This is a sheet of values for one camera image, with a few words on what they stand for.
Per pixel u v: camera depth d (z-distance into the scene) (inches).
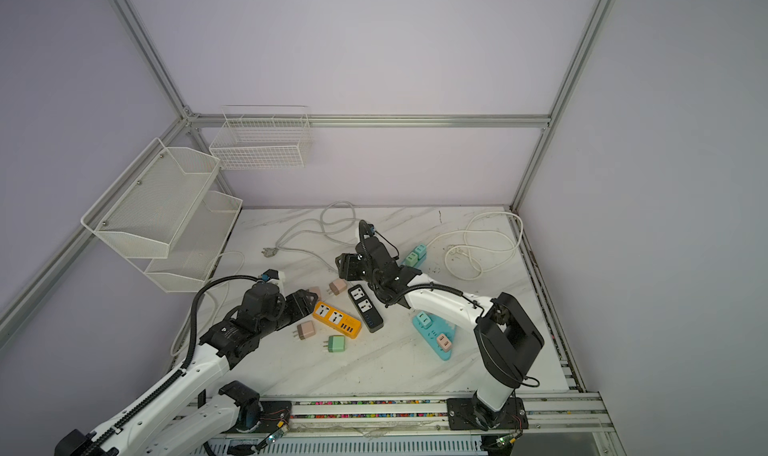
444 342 30.9
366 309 35.5
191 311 30.1
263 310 23.5
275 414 29.3
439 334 31.8
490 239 43.9
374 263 24.2
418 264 39.3
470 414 28.9
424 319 32.4
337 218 46.7
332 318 34.7
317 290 37.7
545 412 30.0
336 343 32.8
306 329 33.9
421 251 38.7
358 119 36.5
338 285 37.6
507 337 17.6
